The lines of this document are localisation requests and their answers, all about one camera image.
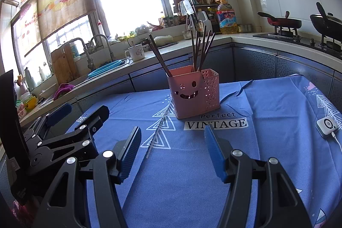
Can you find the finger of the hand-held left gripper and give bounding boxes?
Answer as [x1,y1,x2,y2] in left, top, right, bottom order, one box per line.
[23,103,72,148]
[28,105,110,173]

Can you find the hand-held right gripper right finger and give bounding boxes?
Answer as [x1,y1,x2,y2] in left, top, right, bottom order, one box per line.
[204,125,313,228]

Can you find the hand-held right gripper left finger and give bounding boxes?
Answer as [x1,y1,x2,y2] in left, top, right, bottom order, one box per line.
[33,126,142,228]

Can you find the pink plastic utensil holder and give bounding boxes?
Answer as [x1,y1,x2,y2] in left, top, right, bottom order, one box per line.
[167,65,220,119]

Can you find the bundle of wooden chopsticks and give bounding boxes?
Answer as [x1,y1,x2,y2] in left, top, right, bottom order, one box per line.
[148,25,215,77]

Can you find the pink cloth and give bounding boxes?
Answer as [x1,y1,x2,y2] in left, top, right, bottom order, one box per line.
[53,84,75,101]

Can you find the yellow cup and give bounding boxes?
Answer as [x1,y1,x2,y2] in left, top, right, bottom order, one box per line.
[25,96,38,111]

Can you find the blue printed tablecloth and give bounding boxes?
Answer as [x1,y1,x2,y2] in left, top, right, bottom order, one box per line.
[67,73,342,228]

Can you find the wooden cutting board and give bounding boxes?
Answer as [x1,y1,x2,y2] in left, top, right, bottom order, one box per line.
[51,43,79,87]

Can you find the blue plastic basin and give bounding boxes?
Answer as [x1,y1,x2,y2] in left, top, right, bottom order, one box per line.
[88,59,126,78]

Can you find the metal kitchen faucet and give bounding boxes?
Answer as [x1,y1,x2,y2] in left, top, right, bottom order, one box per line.
[62,38,95,71]
[89,34,115,63]

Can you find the white printed mug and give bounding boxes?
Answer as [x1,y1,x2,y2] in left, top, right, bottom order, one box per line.
[125,44,145,62]

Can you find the white plastic bag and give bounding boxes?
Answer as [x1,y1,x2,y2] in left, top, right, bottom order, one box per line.
[155,35,174,47]

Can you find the printed window blind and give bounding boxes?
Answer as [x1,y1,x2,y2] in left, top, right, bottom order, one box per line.
[12,0,97,57]

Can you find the small white square device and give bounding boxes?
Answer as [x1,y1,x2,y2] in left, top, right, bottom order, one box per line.
[316,116,338,140]

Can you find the white plastic jug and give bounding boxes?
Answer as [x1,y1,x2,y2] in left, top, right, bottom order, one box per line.
[197,10,211,31]

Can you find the yellow cooking oil bottle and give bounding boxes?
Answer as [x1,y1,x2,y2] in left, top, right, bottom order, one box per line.
[216,0,238,34]

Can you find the hanging kitchen tools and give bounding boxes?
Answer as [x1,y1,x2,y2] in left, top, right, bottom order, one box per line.
[179,0,198,31]

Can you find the black gas stove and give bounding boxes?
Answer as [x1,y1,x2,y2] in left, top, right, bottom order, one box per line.
[252,26,342,59]

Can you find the red frying pan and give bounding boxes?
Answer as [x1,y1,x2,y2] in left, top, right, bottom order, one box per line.
[257,11,302,28]

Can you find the black wok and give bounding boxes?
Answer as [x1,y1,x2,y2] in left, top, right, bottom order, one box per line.
[310,2,342,33]

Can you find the white cable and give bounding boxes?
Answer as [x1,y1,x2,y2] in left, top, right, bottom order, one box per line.
[332,134,342,152]

